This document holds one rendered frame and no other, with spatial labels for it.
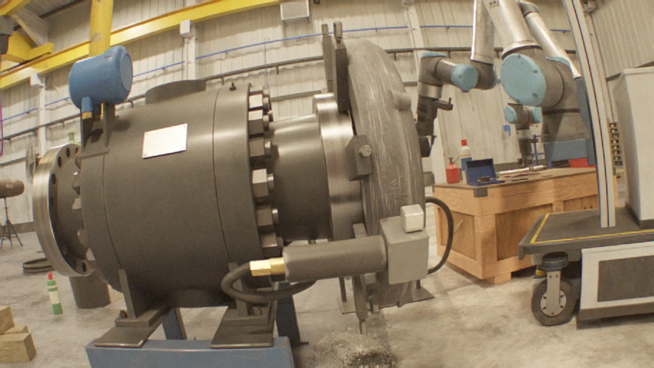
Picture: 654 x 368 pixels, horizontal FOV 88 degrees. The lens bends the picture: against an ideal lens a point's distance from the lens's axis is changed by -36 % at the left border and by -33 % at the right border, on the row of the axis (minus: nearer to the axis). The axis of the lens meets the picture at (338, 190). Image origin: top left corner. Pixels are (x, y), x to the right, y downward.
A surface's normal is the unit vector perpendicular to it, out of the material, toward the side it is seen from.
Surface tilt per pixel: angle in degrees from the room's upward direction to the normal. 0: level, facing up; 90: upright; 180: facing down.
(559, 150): 90
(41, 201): 80
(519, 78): 95
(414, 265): 112
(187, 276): 136
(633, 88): 90
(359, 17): 90
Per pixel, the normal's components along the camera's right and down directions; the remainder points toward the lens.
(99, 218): 0.10, 0.14
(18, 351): 0.33, 0.00
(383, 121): 0.07, -0.22
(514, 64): -0.80, 0.21
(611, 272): -0.51, 0.10
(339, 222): 0.13, 0.51
